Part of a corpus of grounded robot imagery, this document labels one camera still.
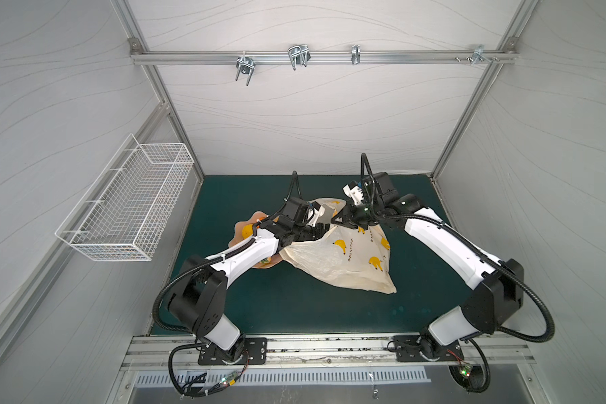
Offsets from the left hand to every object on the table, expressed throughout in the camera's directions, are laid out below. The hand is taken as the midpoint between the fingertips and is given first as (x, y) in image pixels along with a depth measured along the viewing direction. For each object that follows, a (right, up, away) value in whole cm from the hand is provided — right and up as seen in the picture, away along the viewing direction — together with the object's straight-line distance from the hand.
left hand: (332, 241), depth 79 cm
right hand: (-1, +7, -3) cm, 8 cm away
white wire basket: (-59, +10, -10) cm, 61 cm away
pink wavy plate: (-22, -9, +7) cm, 25 cm away
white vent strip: (-49, -37, -10) cm, 62 cm away
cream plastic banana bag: (+8, -4, -2) cm, 9 cm away
